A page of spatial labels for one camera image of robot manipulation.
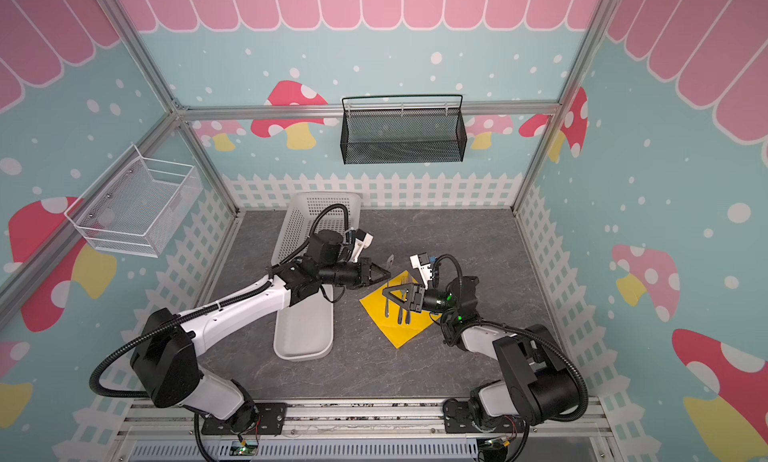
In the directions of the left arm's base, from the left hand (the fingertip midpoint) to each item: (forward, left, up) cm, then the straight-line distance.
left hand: (389, 282), depth 75 cm
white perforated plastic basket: (+42, +34, -17) cm, 56 cm away
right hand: (-3, +1, -1) cm, 4 cm away
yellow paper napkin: (-6, -3, -21) cm, 22 cm away
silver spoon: (+5, 0, +2) cm, 5 cm away
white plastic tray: (-6, +25, -19) cm, 31 cm away
